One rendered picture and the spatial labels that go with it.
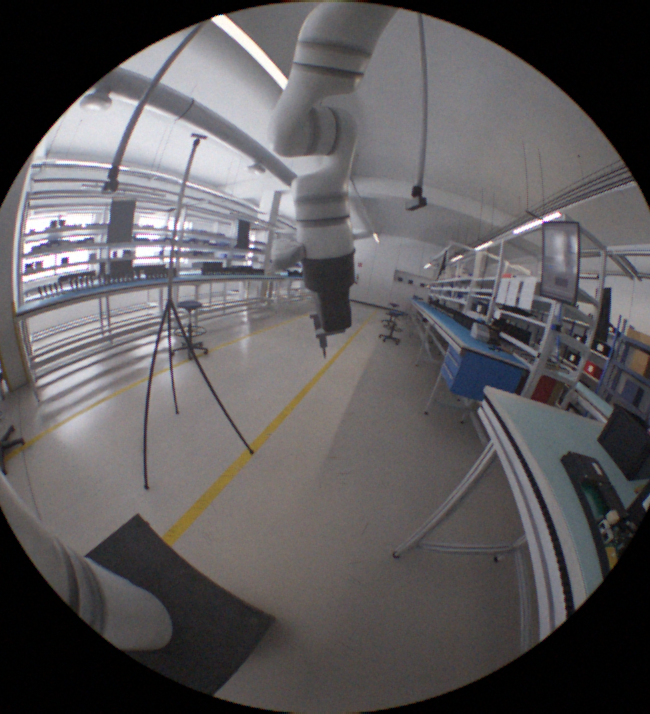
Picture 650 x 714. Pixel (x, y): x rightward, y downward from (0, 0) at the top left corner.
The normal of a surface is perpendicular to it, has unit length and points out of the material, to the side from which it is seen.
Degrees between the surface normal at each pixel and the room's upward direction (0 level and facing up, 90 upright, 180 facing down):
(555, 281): 101
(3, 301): 90
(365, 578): 0
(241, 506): 0
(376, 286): 90
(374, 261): 90
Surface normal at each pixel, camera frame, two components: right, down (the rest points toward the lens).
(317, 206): -0.11, 0.70
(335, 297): 0.23, 0.80
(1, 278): 0.94, 0.26
